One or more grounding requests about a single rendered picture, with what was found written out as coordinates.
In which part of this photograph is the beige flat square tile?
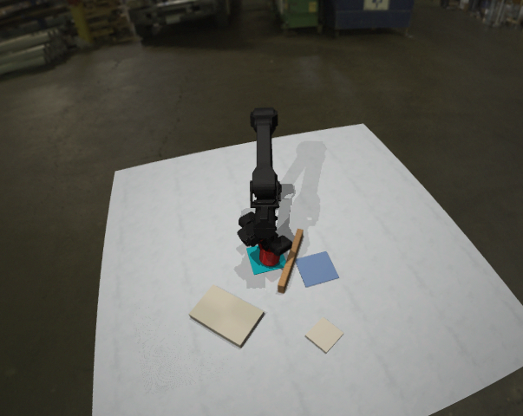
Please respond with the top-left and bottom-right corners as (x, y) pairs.
(305, 318), (343, 354)

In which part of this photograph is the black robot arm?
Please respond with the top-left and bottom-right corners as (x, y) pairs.
(237, 107), (282, 247)

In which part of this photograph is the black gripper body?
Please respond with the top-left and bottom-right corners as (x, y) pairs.
(239, 211), (292, 257)

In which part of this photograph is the beige flat rectangular slab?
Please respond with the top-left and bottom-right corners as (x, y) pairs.
(189, 285), (265, 348)

